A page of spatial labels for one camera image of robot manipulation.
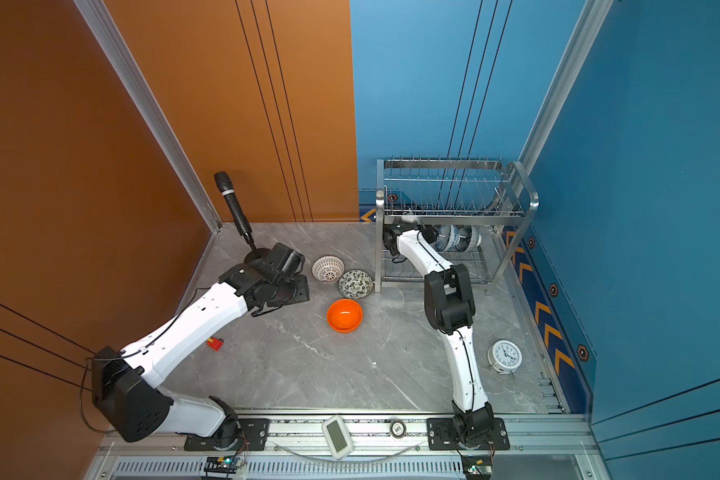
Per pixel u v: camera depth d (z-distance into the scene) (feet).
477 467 2.31
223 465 2.32
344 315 3.02
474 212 3.37
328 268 3.45
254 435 2.42
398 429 2.28
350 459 2.33
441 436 2.38
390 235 2.53
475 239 3.37
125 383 1.30
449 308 2.00
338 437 2.34
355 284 3.27
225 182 2.93
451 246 3.36
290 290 2.27
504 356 2.72
